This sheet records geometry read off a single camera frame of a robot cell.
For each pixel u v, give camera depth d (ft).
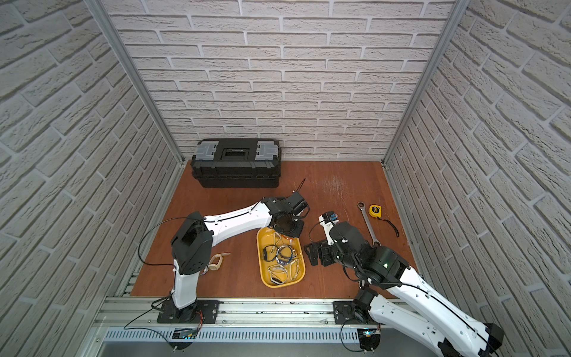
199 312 2.38
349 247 1.61
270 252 2.81
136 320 1.96
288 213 2.19
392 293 1.52
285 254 2.81
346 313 2.43
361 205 3.30
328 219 1.97
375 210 3.20
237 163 3.11
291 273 2.66
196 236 1.81
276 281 2.59
